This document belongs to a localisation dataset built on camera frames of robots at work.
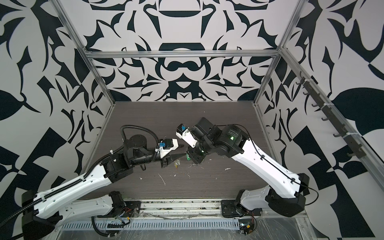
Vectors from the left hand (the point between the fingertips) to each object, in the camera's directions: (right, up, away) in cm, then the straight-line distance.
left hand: (184, 145), depth 62 cm
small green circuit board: (+28, -40, +10) cm, 50 cm away
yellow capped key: (-5, -12, +10) cm, 16 cm away
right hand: (+2, -3, 0) cm, 3 cm away
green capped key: (+1, -6, +2) cm, 6 cm away
